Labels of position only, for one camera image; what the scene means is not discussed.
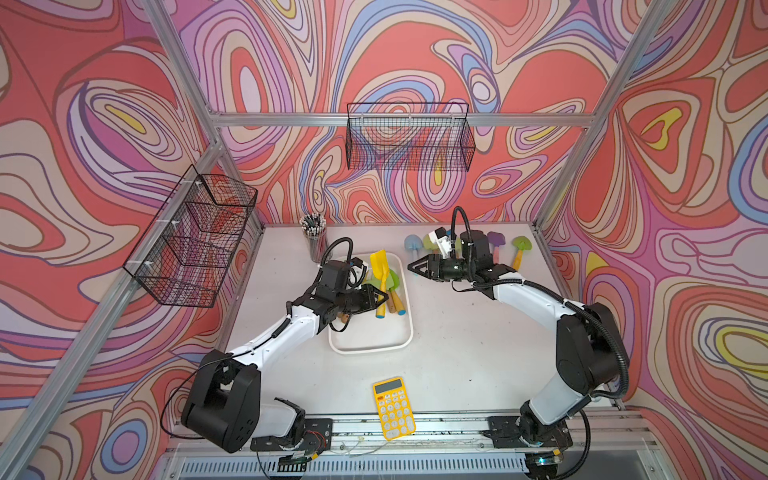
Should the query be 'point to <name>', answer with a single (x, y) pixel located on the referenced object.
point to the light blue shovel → (414, 243)
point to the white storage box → (365, 333)
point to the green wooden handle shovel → (389, 285)
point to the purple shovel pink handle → (497, 239)
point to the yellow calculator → (394, 408)
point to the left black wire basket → (182, 259)
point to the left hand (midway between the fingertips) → (389, 299)
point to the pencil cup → (314, 226)
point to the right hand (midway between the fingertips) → (414, 275)
